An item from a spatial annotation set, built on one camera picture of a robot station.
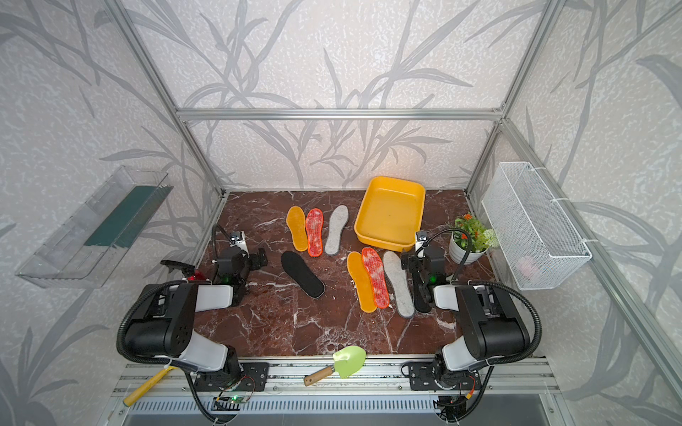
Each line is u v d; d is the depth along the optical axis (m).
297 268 0.96
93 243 0.64
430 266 0.70
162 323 0.46
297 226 1.08
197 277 0.84
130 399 0.69
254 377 0.72
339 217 1.12
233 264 0.71
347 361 0.77
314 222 1.09
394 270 0.95
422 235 0.82
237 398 0.71
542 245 0.60
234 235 0.82
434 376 0.73
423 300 0.72
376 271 0.94
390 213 1.10
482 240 0.87
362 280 0.93
